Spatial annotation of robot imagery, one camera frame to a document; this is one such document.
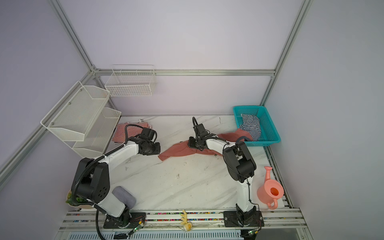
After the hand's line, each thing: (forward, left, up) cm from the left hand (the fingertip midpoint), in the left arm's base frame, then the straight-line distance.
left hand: (156, 151), depth 91 cm
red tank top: (+5, -17, -5) cm, 18 cm away
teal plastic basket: (+16, -77, -2) cm, 78 cm away
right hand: (+7, -19, -2) cm, 20 cm away
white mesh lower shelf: (+8, +37, +4) cm, 38 cm away
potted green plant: (-30, +35, +4) cm, 46 cm away
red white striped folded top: (+18, +25, -2) cm, 31 cm away
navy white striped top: (+28, -67, -4) cm, 73 cm away
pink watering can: (-25, -62, +4) cm, 67 cm away
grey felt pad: (-26, +14, -5) cm, 29 cm away
